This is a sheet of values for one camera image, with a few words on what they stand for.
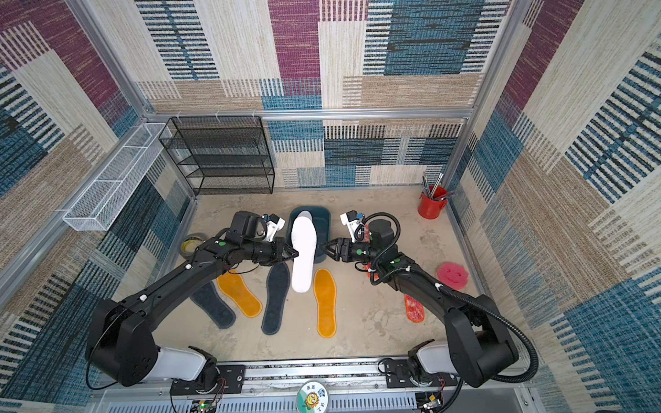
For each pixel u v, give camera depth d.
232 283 0.94
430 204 1.05
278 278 0.94
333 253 0.73
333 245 0.72
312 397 0.64
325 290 0.90
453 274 0.90
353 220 0.74
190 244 1.02
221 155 1.11
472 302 0.45
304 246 0.81
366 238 0.67
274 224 0.76
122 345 0.42
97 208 0.70
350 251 0.71
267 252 0.72
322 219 1.10
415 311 0.85
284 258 0.74
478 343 0.42
